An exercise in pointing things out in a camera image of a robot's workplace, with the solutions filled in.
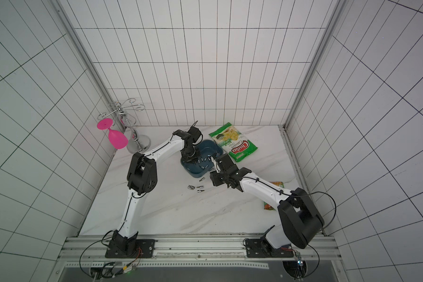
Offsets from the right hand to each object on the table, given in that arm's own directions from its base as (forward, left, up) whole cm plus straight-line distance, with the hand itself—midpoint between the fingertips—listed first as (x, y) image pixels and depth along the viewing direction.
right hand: (209, 176), depth 87 cm
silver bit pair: (-5, +6, -8) cm, 11 cm away
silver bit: (+9, +5, -7) cm, 12 cm away
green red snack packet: (-11, -29, -7) cm, 32 cm away
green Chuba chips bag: (+29, -13, -7) cm, 33 cm away
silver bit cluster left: (-3, +10, -7) cm, 12 cm away
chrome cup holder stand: (+23, +48, -5) cm, 53 cm away
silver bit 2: (+3, +4, -8) cm, 9 cm away
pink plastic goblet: (+13, +50, +10) cm, 53 cm away
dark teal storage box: (+10, +3, -6) cm, 12 cm away
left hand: (+10, +9, -4) cm, 14 cm away
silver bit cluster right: (-3, +5, -8) cm, 9 cm away
